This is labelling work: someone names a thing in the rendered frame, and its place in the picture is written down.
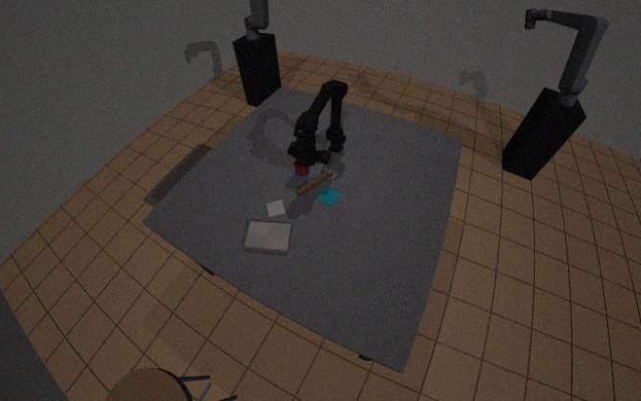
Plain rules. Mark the brown wooden plank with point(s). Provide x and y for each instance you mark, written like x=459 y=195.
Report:
x=314 y=182

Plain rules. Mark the red cup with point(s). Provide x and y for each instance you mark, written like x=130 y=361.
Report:
x=301 y=170

